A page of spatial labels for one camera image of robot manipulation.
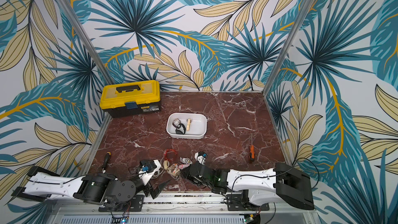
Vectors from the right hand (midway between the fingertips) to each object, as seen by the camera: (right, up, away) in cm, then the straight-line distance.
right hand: (179, 173), depth 75 cm
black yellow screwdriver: (-41, +5, +12) cm, 43 cm away
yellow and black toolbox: (-38, +36, +19) cm, 56 cm away
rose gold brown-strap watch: (-7, +23, +24) cm, 34 cm away
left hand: (-5, +4, -10) cm, 12 cm away
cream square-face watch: (+3, +23, +24) cm, 34 cm away
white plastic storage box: (+9, +19, +23) cm, 31 cm away
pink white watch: (+3, +3, +8) cm, 9 cm away
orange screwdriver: (+40, +6, +13) cm, 42 cm away
